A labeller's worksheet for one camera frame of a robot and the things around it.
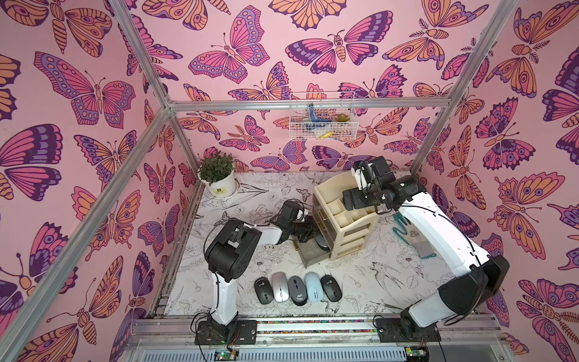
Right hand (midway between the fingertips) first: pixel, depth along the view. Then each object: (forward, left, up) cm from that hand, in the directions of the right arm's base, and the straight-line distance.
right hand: (357, 195), depth 79 cm
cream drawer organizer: (-14, +6, -1) cm, 15 cm away
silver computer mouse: (-25, +27, -23) cm, 43 cm away
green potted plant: (+20, +57, -6) cm, 61 cm away
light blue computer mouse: (-25, +15, -21) cm, 36 cm away
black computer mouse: (-26, +33, -23) cm, 48 cm away
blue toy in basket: (+34, +15, +9) cm, 38 cm away
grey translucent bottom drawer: (-10, +16, -25) cm, 31 cm away
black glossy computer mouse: (-25, +9, -23) cm, 35 cm away
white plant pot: (+17, +57, -18) cm, 62 cm away
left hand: (-4, +9, -18) cm, 20 cm away
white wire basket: (+35, +11, +10) cm, 38 cm away
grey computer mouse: (-26, +21, -22) cm, 40 cm away
